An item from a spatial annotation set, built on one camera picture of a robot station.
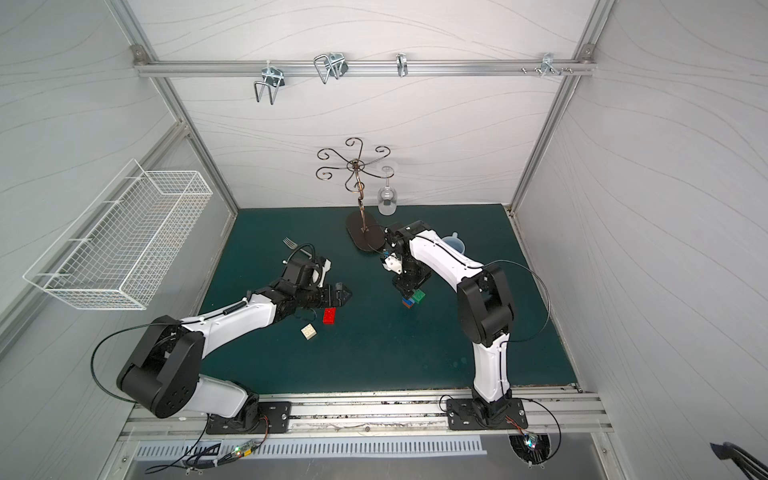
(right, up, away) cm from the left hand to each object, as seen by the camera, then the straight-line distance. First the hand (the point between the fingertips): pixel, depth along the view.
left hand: (342, 295), depth 88 cm
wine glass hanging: (+13, +31, +8) cm, 34 cm away
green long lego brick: (+23, +1, -3) cm, 23 cm away
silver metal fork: (-24, +15, +23) cm, 36 cm away
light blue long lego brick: (+20, -1, -1) cm, 20 cm away
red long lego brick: (-4, -7, +2) cm, 9 cm away
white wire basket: (-49, +13, -20) cm, 55 cm away
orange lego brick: (+20, -4, +5) cm, 21 cm away
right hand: (+22, +3, +1) cm, 22 cm away
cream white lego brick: (-10, -10, -2) cm, 14 cm away
